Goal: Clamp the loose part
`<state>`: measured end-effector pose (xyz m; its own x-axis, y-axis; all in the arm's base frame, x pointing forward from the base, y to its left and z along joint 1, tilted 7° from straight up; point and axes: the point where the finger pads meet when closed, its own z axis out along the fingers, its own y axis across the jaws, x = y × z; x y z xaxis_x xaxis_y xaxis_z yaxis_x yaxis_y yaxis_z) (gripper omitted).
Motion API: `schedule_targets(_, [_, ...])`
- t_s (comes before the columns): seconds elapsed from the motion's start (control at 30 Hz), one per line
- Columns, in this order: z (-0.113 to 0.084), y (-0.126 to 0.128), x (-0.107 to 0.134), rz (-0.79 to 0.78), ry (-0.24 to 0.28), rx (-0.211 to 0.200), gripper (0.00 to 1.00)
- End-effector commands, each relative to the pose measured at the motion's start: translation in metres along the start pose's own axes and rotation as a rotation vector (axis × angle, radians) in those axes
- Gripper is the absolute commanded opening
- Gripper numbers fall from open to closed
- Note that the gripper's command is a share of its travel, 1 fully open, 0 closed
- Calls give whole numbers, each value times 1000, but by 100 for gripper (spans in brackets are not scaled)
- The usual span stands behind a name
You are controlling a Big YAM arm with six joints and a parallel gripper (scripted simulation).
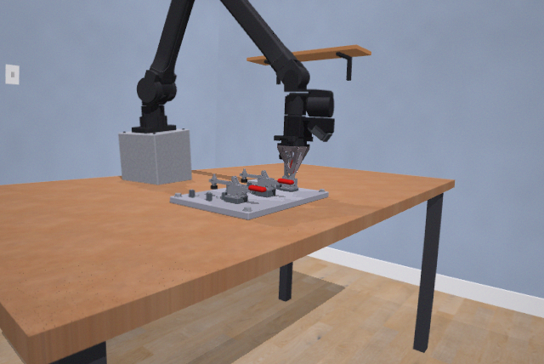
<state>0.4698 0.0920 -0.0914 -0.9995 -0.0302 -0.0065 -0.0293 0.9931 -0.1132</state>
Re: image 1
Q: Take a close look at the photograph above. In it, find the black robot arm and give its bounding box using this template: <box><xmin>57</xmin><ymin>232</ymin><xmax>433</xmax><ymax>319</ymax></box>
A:
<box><xmin>132</xmin><ymin>0</ymin><xmax>335</xmax><ymax>142</ymax></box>

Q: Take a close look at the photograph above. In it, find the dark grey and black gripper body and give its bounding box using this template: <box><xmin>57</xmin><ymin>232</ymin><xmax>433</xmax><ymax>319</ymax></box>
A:
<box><xmin>274</xmin><ymin>115</ymin><xmax>313</xmax><ymax>146</ymax></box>

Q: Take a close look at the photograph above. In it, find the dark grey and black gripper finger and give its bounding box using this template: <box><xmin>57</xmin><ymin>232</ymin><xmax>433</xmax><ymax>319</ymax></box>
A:
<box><xmin>277</xmin><ymin>145</ymin><xmax>303</xmax><ymax>173</ymax></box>
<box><xmin>287</xmin><ymin>146</ymin><xmax>309</xmax><ymax>173</ymax></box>

